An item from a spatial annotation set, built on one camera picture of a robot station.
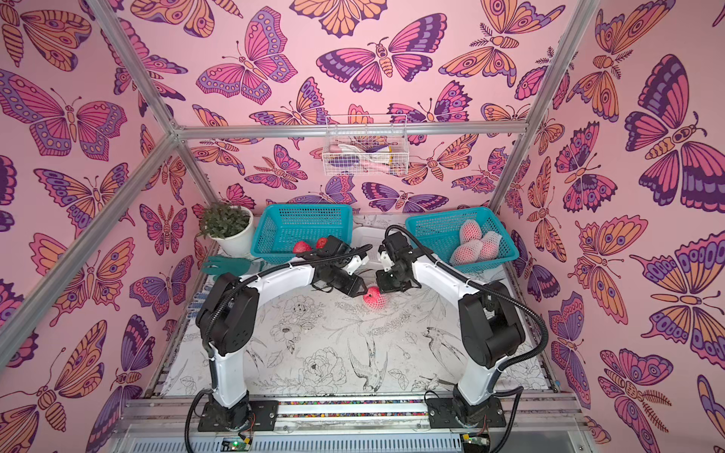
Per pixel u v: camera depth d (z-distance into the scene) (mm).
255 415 729
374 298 878
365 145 956
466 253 976
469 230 1057
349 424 731
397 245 737
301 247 1025
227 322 508
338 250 772
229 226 958
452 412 727
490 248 999
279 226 1163
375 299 876
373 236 1156
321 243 1034
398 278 767
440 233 1128
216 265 1055
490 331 470
